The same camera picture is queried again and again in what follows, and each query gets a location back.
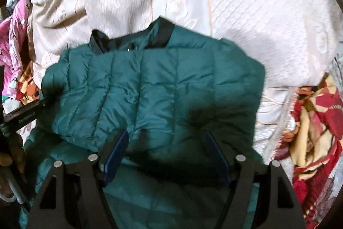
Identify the pink penguin print garment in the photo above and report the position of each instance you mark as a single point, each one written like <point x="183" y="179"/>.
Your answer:
<point x="16" y="41"/>

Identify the white floral bed sheet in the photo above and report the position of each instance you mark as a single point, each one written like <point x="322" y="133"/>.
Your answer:
<point x="273" y="116"/>

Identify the red yellow patterned blanket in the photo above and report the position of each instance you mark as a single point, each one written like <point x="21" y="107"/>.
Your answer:
<point x="319" y="137"/>

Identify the orange patterned cloth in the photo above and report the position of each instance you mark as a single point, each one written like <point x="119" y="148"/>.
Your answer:
<point x="30" y="84"/>

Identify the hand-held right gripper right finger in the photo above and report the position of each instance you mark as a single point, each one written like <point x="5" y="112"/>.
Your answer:
<point x="218" y="159"/>

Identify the green quilted puffer jacket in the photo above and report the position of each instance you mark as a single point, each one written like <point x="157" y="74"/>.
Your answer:
<point x="160" y="100"/>

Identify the person's left hand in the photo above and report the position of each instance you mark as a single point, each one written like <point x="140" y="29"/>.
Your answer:
<point x="6" y="159"/>

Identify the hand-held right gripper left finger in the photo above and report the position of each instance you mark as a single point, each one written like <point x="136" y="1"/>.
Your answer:
<point x="115" y="159"/>

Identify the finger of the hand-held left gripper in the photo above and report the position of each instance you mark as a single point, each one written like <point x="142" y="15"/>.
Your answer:
<point x="44" y="101"/>

